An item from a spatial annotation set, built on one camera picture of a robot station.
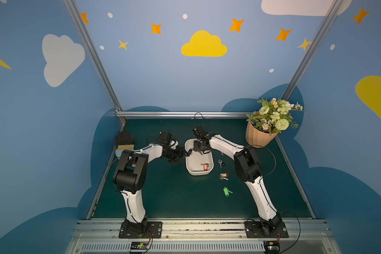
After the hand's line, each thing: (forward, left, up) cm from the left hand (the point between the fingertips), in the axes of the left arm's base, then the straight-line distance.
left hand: (186, 155), depth 96 cm
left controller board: (-46, +20, -6) cm, 50 cm away
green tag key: (-20, -24, -4) cm, 32 cm away
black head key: (-2, -22, -4) cm, 23 cm away
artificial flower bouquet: (+10, -47, +26) cm, 54 cm away
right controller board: (-45, -42, -6) cm, 62 cm away
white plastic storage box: (-1, -5, -4) cm, 7 cm away
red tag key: (-5, -12, -4) cm, 14 cm away
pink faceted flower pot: (+10, -45, +6) cm, 46 cm away
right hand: (+10, -9, -3) cm, 13 cm away
